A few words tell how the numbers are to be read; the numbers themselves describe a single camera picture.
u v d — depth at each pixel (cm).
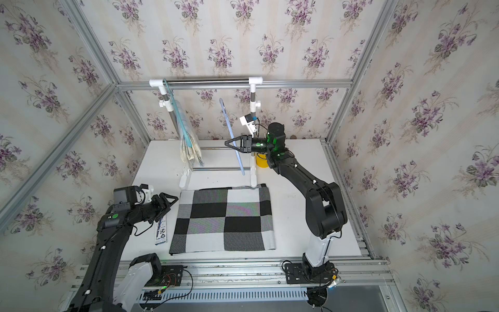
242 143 69
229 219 89
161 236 82
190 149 86
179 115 88
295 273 73
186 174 101
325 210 48
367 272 75
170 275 72
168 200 71
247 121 70
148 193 71
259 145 69
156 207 68
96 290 40
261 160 73
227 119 73
